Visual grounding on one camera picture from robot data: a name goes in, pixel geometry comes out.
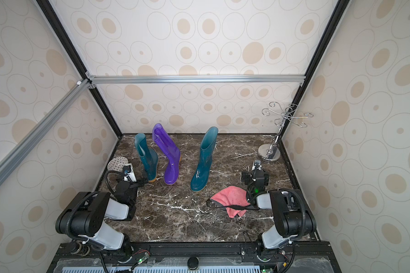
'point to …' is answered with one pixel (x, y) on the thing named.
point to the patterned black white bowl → (117, 164)
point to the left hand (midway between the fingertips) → (140, 166)
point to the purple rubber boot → (167, 145)
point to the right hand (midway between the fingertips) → (262, 171)
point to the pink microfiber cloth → (232, 195)
